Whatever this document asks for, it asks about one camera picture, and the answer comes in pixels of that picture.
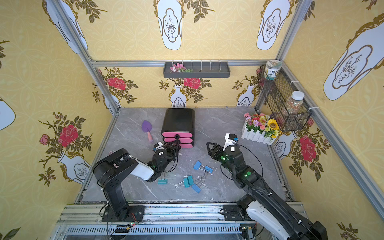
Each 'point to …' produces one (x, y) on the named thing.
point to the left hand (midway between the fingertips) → (176, 140)
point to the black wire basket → (277, 91)
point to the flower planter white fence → (260, 128)
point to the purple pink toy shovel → (147, 126)
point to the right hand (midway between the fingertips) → (212, 143)
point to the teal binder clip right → (190, 180)
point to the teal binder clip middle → (186, 183)
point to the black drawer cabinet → (180, 122)
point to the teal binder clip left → (162, 181)
